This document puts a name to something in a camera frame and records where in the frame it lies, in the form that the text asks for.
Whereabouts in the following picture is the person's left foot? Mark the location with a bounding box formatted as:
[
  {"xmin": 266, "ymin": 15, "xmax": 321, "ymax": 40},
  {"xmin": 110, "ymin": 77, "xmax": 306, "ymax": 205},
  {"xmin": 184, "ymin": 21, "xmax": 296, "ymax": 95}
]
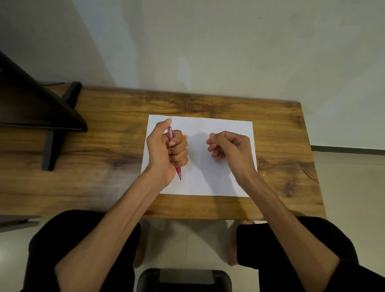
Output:
[{"xmin": 133, "ymin": 237, "xmax": 148, "ymax": 269}]

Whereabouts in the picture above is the person's right foot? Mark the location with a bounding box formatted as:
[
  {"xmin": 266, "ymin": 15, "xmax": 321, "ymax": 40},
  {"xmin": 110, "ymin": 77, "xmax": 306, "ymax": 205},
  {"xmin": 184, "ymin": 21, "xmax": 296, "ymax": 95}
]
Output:
[{"xmin": 224, "ymin": 220, "xmax": 255, "ymax": 267}]

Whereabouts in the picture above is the person's right hand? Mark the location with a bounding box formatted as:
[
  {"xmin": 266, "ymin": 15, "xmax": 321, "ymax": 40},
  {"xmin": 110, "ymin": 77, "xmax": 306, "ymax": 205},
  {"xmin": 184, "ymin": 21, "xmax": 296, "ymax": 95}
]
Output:
[{"xmin": 206, "ymin": 131, "xmax": 259, "ymax": 187}]

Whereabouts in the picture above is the person's left trouser leg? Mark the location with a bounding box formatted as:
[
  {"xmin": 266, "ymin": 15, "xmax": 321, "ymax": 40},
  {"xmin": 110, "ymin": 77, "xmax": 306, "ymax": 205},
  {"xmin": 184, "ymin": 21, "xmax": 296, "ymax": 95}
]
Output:
[{"xmin": 21, "ymin": 209, "xmax": 141, "ymax": 292}]

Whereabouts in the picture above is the black flat screen television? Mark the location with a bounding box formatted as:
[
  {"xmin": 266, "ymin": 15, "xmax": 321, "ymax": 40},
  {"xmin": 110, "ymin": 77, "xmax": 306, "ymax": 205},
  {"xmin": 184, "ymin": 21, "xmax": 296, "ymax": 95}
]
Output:
[{"xmin": 0, "ymin": 51, "xmax": 88, "ymax": 133}]

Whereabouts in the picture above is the person's left forearm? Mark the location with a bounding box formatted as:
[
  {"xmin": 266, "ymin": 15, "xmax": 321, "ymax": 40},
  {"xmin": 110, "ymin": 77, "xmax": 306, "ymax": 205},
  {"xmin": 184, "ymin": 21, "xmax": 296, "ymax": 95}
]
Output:
[{"xmin": 54, "ymin": 168, "xmax": 168, "ymax": 292}]

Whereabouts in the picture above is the pink mechanical pencil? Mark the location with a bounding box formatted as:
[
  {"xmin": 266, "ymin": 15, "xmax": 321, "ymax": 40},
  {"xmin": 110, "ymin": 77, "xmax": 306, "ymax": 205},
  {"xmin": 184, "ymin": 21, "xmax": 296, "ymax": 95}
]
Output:
[{"xmin": 167, "ymin": 126, "xmax": 182, "ymax": 181}]

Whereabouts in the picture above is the person's foot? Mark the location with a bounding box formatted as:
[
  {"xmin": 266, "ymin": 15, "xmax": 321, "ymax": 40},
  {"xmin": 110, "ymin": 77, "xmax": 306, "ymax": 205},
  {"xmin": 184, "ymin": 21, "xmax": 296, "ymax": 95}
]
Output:
[
  {"xmin": 224, "ymin": 220, "xmax": 255, "ymax": 267},
  {"xmin": 133, "ymin": 237, "xmax": 148, "ymax": 269}
]

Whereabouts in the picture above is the black television stand leg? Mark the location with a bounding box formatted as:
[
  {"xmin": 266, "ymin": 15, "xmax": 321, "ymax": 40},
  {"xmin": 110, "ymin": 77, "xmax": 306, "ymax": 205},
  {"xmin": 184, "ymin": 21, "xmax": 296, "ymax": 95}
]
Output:
[{"xmin": 41, "ymin": 81, "xmax": 83, "ymax": 171}]

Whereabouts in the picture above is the white paper sheet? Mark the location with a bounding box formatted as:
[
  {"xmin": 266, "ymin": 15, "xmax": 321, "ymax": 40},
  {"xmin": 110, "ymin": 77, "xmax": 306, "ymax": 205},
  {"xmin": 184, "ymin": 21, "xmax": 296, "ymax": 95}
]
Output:
[{"xmin": 140, "ymin": 114, "xmax": 258, "ymax": 198}]

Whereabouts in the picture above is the person's right forearm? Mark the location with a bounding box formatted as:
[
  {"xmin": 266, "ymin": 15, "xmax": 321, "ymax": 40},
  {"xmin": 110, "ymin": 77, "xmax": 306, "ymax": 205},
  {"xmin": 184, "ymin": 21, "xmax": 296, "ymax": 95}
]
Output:
[{"xmin": 240, "ymin": 173, "xmax": 340, "ymax": 292}]

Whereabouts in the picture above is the person's left hand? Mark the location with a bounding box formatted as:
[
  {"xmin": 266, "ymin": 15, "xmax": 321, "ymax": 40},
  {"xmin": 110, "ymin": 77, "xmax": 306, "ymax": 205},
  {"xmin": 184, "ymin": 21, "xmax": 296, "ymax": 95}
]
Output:
[{"xmin": 146, "ymin": 118, "xmax": 189, "ymax": 189}]

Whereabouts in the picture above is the grey metal bar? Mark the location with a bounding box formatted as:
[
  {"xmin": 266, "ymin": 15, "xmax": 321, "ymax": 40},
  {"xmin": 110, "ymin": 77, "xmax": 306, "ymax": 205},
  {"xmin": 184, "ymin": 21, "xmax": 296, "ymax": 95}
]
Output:
[{"xmin": 0, "ymin": 214, "xmax": 42, "ymax": 234}]

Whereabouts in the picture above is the black stool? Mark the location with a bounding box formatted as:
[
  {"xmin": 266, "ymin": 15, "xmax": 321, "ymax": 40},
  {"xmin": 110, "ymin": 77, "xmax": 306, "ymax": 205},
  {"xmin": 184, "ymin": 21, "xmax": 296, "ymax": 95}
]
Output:
[{"xmin": 136, "ymin": 268, "xmax": 233, "ymax": 292}]

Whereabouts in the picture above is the black right shirt sleeve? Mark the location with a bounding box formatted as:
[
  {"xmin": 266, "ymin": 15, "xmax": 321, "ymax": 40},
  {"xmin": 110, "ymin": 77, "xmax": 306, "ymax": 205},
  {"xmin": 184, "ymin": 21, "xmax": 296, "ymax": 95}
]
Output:
[{"xmin": 326, "ymin": 263, "xmax": 385, "ymax": 292}]

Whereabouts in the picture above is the dark skirting board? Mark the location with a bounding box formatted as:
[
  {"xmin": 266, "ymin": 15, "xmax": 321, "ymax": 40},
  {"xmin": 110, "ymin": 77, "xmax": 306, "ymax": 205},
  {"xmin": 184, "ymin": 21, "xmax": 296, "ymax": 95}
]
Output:
[{"xmin": 310, "ymin": 145, "xmax": 385, "ymax": 156}]

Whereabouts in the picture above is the person's trouser leg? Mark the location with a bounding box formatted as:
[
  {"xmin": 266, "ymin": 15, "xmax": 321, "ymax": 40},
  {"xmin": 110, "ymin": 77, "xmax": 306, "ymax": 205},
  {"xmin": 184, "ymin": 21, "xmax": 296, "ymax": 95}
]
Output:
[
  {"xmin": 21, "ymin": 209, "xmax": 141, "ymax": 292},
  {"xmin": 236, "ymin": 216, "xmax": 359, "ymax": 292}
]

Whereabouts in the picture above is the person's right trouser leg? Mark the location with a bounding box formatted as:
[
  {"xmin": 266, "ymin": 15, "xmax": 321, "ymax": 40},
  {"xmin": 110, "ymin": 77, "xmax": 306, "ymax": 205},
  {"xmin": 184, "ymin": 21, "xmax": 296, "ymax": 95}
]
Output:
[{"xmin": 236, "ymin": 216, "xmax": 359, "ymax": 292}]

